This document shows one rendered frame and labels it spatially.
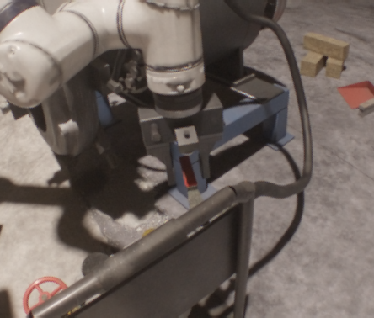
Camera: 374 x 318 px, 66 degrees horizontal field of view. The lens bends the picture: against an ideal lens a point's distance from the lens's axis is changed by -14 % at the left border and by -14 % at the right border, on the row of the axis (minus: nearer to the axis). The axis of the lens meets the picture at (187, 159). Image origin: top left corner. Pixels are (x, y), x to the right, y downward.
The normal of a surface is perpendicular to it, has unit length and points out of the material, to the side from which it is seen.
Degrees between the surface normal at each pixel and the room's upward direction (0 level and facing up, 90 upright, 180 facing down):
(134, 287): 90
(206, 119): 90
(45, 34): 49
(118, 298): 90
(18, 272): 0
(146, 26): 90
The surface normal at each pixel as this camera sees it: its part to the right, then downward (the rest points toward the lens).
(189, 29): 0.61, 0.46
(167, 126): 0.18, 0.61
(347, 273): -0.10, -0.77
